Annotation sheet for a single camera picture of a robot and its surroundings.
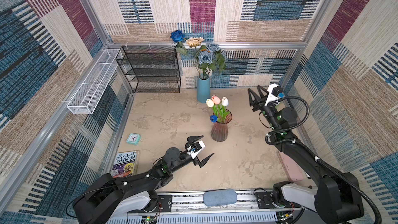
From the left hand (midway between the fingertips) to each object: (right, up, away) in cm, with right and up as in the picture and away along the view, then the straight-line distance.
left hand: (207, 142), depth 75 cm
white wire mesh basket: (-69, +24, +19) cm, 75 cm away
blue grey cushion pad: (+4, -25, -2) cm, 26 cm away
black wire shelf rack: (-38, +43, +36) cm, 68 cm away
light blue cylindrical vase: (-1, +28, +30) cm, 41 cm away
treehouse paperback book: (-44, -14, +9) cm, 47 cm away
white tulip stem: (+8, +19, 0) cm, 20 cm away
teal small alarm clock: (-43, -2, +19) cm, 47 cm away
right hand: (+21, +25, -2) cm, 33 cm away
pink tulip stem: (+4, +20, +1) cm, 20 cm away
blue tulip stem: (+3, +12, -4) cm, 13 cm away
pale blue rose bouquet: (+2, +44, +12) cm, 45 cm away
